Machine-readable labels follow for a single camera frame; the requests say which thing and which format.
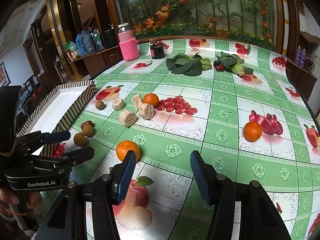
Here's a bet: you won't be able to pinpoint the orange tangerine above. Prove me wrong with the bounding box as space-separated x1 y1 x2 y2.
143 93 159 107
116 140 140 161
243 121 263 142

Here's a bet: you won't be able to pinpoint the beige sugarcane piece front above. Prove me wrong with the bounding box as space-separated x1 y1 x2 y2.
118 110 137 127

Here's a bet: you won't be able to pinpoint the beige sugarcane piece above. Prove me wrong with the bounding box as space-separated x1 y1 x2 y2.
112 98 125 111
138 103 154 120
118 110 137 127
131 94 143 110

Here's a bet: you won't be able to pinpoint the person's left hand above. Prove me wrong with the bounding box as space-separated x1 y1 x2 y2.
0 188 43 218

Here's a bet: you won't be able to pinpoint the white striped-edge tray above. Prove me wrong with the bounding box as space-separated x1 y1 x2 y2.
18 80 98 157

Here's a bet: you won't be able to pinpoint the red jujube date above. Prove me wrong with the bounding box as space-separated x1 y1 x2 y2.
81 120 94 129

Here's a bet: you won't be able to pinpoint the brown kiwi-like round fruit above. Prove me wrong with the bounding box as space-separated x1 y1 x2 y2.
95 100 106 110

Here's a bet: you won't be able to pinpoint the beige sugarcane piece back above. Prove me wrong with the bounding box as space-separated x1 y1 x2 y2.
131 94 143 110

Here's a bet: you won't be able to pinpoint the orange tangerine by grapes print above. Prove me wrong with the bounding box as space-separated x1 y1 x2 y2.
143 93 159 107

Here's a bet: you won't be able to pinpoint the wooden sideboard cabinet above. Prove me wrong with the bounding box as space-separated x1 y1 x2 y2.
71 45 123 79

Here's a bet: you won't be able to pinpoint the blue water jug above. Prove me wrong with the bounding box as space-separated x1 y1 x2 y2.
76 30 96 56

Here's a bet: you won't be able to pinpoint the dark red cherries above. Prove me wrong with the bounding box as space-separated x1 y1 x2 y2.
213 61 224 72

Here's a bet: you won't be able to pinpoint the clear plastic water bottle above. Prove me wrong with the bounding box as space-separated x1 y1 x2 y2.
89 27 104 50

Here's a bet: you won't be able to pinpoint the green bananas toy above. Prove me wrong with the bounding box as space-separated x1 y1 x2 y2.
200 59 212 70

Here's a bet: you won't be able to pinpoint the corn cob with leaves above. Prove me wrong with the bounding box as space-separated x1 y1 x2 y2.
217 51 253 77

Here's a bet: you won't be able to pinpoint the dark green leafy vegetable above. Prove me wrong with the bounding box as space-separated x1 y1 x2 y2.
165 53 202 76

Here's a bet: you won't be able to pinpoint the pink knit-sleeved bottle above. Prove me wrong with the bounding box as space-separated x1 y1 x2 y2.
118 23 139 61

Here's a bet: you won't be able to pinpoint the dark jar with red label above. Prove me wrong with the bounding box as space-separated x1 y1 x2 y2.
150 44 165 60

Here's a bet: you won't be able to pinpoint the purple bottles on shelf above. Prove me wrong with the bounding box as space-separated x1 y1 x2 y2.
294 46 306 67

